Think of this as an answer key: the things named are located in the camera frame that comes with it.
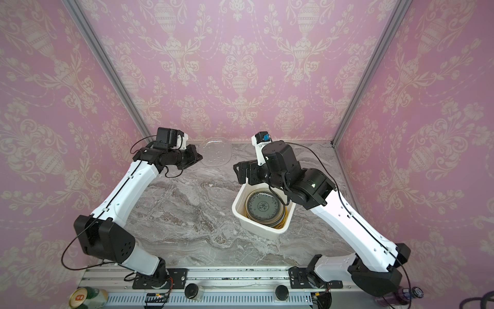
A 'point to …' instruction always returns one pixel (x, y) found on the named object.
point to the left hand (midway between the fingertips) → (204, 156)
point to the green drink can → (88, 297)
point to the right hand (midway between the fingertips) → (246, 164)
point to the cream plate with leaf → (264, 206)
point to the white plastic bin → (251, 227)
